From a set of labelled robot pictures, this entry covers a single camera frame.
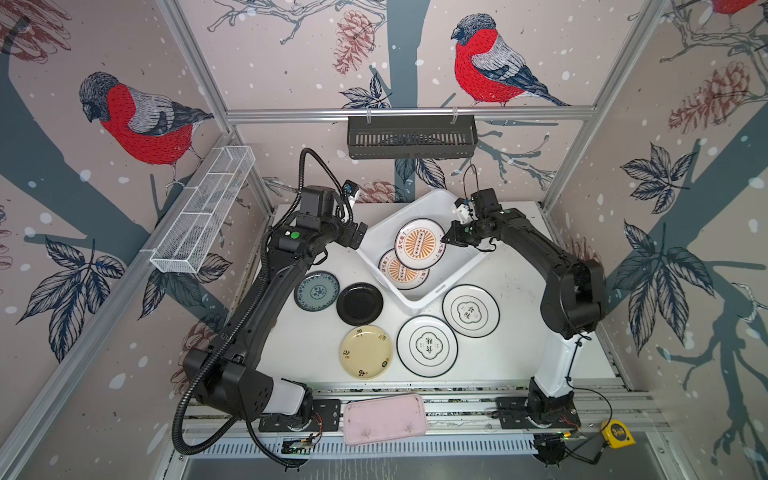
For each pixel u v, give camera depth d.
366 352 0.84
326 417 0.73
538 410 0.66
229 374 0.38
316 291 0.98
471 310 0.92
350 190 0.65
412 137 1.04
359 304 0.93
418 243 0.97
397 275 1.00
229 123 0.93
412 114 0.92
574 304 0.52
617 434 0.69
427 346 0.85
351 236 0.68
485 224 0.70
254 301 0.43
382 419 0.71
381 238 1.01
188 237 0.72
